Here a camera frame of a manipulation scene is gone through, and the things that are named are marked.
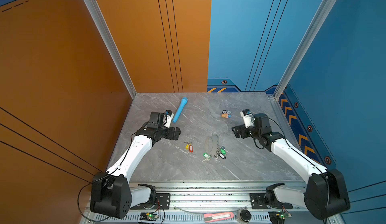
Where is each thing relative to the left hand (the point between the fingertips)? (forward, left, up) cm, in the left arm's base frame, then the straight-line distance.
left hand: (172, 128), depth 85 cm
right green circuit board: (-39, -55, -13) cm, 68 cm away
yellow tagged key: (-4, -8, -13) cm, 16 cm away
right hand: (+2, -38, 0) cm, 38 cm away
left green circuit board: (-40, +8, -15) cm, 44 cm away
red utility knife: (-40, -23, -13) cm, 48 cm away
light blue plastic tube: (+31, -4, -9) cm, 32 cm away
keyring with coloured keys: (-6, -24, -14) cm, 28 cm away
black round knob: (-40, -34, -3) cm, 53 cm away
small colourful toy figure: (+19, -34, -10) cm, 41 cm away
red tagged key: (-6, -10, -13) cm, 18 cm away
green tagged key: (-12, -21, -13) cm, 27 cm away
